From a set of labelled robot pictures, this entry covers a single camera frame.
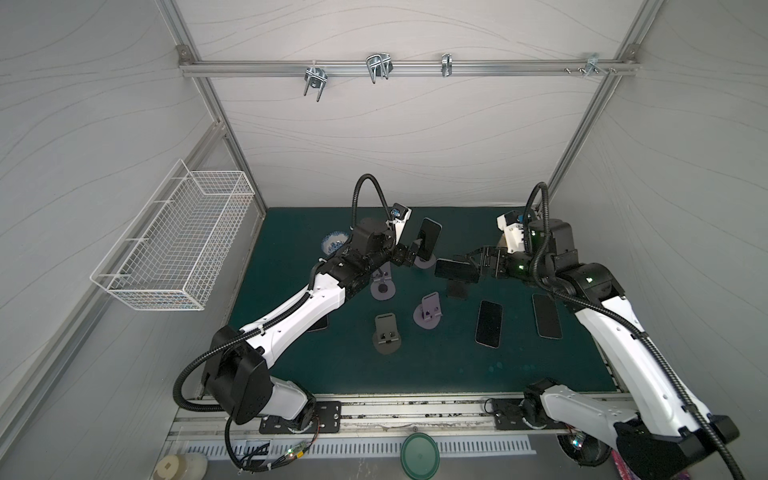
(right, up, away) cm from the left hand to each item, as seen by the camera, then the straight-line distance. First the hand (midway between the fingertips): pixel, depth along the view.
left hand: (411, 228), depth 77 cm
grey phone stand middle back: (-8, -19, +21) cm, 30 cm away
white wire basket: (-56, -6, -8) cm, 57 cm away
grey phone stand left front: (-7, -31, +5) cm, 32 cm away
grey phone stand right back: (+6, -12, +26) cm, 30 cm away
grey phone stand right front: (+6, -25, +9) cm, 27 cm away
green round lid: (+1, -48, -17) cm, 50 cm away
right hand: (+17, -5, -7) cm, 19 cm away
